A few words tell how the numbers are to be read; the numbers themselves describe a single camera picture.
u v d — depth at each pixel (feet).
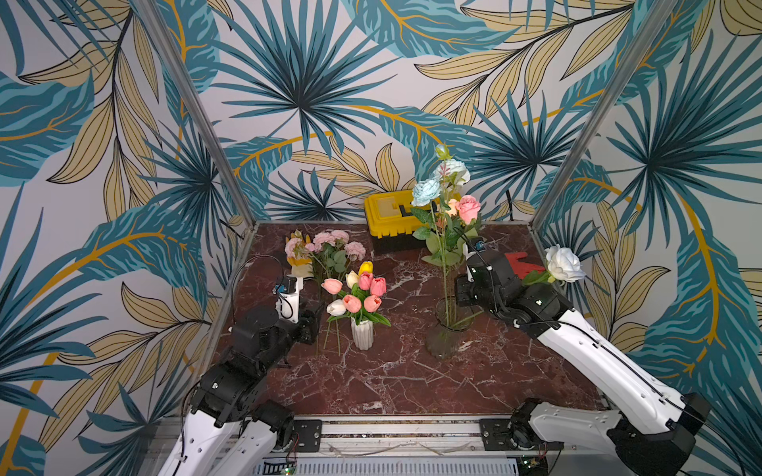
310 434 2.41
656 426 1.25
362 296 2.16
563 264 1.77
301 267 3.41
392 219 3.19
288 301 1.77
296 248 3.39
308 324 1.89
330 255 3.36
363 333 2.56
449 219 2.10
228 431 1.44
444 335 2.76
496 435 2.40
